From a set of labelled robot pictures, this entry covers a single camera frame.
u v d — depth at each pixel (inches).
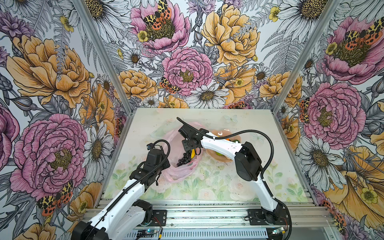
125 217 22.3
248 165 22.1
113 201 18.4
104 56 35.0
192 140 27.2
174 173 31.4
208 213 30.6
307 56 35.2
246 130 22.6
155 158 25.0
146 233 28.0
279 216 25.7
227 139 24.4
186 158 36.1
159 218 29.3
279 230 28.1
